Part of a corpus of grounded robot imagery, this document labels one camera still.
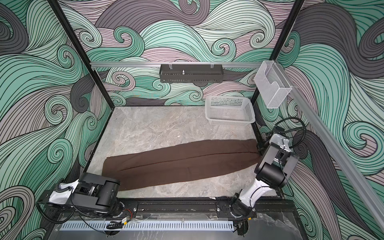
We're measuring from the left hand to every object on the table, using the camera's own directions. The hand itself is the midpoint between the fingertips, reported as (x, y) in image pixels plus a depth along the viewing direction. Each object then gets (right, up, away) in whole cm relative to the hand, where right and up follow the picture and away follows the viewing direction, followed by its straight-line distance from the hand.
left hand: (95, 180), depth 78 cm
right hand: (+95, +12, +12) cm, 97 cm away
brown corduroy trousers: (+40, +5, +12) cm, 42 cm away
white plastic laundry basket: (+83, +39, +40) cm, 100 cm away
